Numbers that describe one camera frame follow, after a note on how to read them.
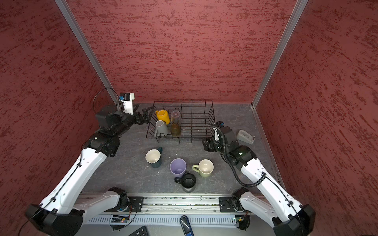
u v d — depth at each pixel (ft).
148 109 2.01
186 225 2.11
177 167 2.75
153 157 2.81
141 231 2.19
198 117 3.72
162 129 3.03
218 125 2.18
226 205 2.43
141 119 1.99
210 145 2.12
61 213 1.25
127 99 1.89
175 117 3.29
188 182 2.66
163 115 3.22
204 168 2.80
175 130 3.16
